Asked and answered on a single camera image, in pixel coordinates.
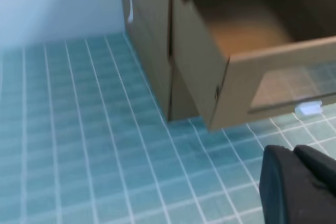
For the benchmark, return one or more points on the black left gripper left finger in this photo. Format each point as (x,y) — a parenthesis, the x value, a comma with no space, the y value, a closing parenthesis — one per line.
(289,191)

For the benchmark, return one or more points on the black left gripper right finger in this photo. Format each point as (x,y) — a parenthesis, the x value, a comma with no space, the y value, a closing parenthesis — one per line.
(320,164)

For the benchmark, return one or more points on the cyan checkered tablecloth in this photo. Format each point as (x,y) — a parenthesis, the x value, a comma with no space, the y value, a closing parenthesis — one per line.
(83,141)

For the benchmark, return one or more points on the clear plastic drawer handle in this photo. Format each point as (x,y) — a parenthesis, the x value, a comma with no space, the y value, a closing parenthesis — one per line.
(309,108)

